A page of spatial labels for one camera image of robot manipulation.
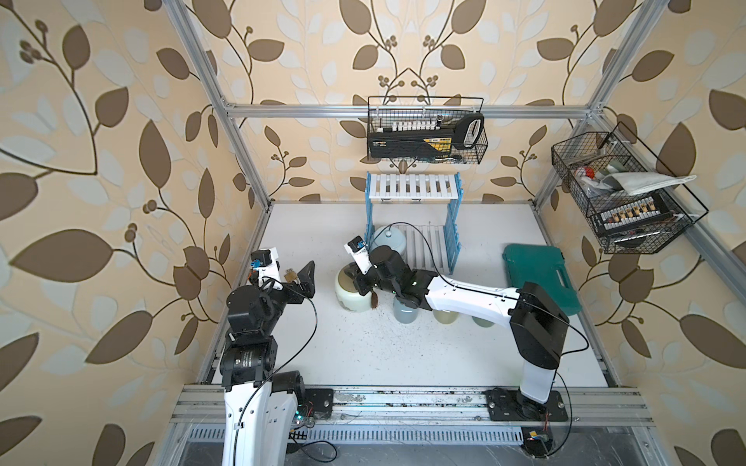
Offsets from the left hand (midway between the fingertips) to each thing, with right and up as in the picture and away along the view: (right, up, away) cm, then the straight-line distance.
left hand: (294, 261), depth 69 cm
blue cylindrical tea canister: (+27, -17, +16) cm, 36 cm away
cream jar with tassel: (+11, -10, +9) cm, 18 cm away
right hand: (+11, -3, +12) cm, 17 cm away
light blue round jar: (+24, +6, +24) cm, 35 cm away
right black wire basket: (+80, +28, +15) cm, 86 cm away
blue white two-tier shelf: (+32, +3, 0) cm, 33 cm away
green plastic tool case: (+75, -5, +27) cm, 80 cm away
